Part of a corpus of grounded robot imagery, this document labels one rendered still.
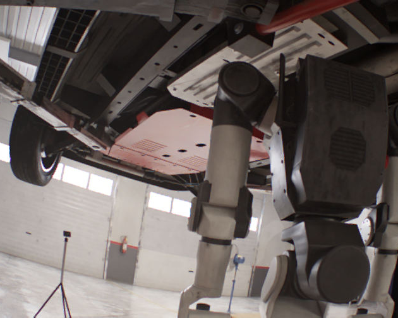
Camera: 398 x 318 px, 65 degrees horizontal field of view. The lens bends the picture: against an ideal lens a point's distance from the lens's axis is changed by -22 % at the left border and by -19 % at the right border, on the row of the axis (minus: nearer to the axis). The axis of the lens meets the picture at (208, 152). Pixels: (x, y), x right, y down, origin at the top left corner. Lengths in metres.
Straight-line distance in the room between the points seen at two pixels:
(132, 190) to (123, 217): 0.83
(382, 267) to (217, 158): 0.49
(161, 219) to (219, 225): 10.27
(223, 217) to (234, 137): 0.16
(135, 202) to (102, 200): 1.01
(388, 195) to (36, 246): 9.54
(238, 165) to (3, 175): 9.42
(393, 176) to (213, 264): 0.48
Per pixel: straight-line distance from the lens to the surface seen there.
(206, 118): 1.71
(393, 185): 0.91
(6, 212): 9.95
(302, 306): 0.90
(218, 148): 0.79
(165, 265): 11.10
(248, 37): 0.94
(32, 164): 2.52
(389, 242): 0.90
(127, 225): 10.54
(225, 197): 0.76
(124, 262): 10.52
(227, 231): 0.77
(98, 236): 10.31
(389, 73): 1.52
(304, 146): 0.69
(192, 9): 0.85
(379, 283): 0.92
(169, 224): 11.14
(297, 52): 1.17
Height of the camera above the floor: 0.93
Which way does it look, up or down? 18 degrees up
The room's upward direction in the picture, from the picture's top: 9 degrees clockwise
